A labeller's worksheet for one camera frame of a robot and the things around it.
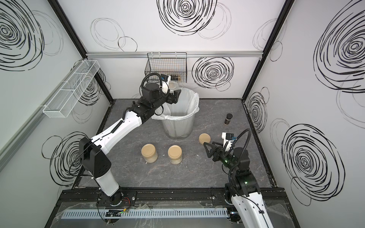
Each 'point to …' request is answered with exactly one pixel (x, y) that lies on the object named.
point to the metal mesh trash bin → (178, 124)
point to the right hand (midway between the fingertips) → (209, 145)
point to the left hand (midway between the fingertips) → (174, 88)
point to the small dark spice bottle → (229, 116)
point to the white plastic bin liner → (187, 106)
